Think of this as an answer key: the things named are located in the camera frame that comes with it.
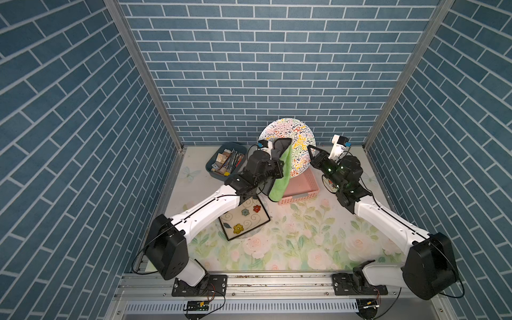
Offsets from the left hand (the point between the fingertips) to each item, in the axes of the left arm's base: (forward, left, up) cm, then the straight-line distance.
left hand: (289, 164), depth 77 cm
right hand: (+3, -7, +7) cm, 10 cm away
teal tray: (+34, +24, -26) cm, 49 cm away
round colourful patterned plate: (+9, -5, +7) cm, 12 cm away
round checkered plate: (-16, +28, -27) cm, 42 cm away
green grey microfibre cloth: (-7, +4, -6) cm, 10 cm away
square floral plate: (-9, +17, -27) cm, 33 cm away
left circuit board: (-42, +33, -31) cm, 62 cm away
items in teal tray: (+23, +31, -25) cm, 46 cm away
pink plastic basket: (+8, -10, -29) cm, 32 cm away
